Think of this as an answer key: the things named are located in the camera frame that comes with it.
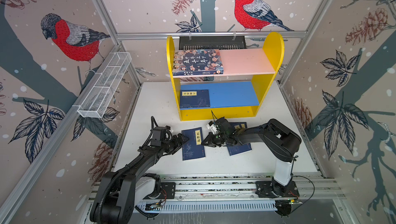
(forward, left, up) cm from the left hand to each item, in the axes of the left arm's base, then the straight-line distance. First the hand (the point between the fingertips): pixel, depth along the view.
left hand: (185, 142), depth 84 cm
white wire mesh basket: (+9, +41, +25) cm, 49 cm away
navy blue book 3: (-3, -30, -4) cm, 30 cm away
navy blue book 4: (+12, -30, -4) cm, 33 cm away
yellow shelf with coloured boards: (+21, -29, +11) cm, 37 cm away
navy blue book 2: (+24, -5, +9) cm, 26 cm away
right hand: (0, -9, -5) cm, 10 cm away
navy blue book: (-2, -4, -5) cm, 7 cm away
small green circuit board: (-29, +15, -8) cm, 33 cm away
